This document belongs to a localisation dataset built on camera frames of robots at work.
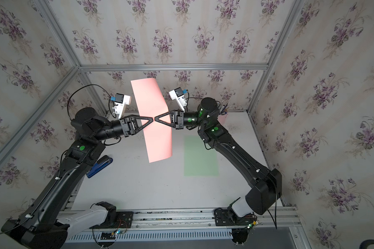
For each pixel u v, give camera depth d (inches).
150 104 20.2
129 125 19.6
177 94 20.9
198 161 36.8
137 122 21.4
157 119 21.5
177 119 21.2
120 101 19.7
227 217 28.1
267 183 16.1
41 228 14.6
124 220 28.3
